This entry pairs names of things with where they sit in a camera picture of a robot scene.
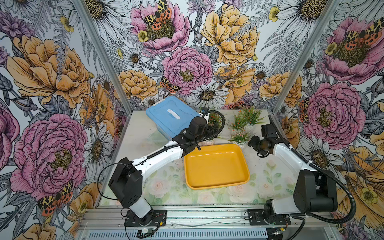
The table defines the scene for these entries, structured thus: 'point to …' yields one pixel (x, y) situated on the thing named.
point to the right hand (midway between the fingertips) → (251, 147)
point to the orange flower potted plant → (240, 121)
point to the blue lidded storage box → (171, 115)
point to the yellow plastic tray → (211, 166)
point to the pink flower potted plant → (239, 135)
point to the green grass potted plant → (252, 116)
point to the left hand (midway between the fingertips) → (209, 125)
